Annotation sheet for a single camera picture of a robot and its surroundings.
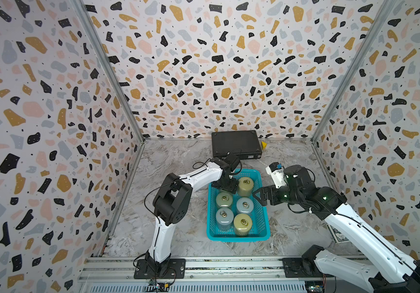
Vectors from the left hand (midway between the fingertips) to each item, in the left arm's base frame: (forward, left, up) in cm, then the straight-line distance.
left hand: (230, 186), depth 93 cm
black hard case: (+33, -11, -3) cm, 35 cm away
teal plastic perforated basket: (-21, -12, -1) cm, 24 cm away
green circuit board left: (-41, +29, -6) cm, 50 cm away
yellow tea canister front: (-20, -4, +5) cm, 21 cm away
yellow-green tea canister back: (-2, -7, +3) cm, 8 cm away
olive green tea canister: (-9, +3, +5) cm, 11 cm away
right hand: (-13, -11, +17) cm, 24 cm away
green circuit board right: (-42, -31, -6) cm, 52 cm away
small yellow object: (+32, -23, -3) cm, 40 cm away
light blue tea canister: (-12, -6, +5) cm, 14 cm away
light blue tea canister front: (-17, +3, +3) cm, 18 cm away
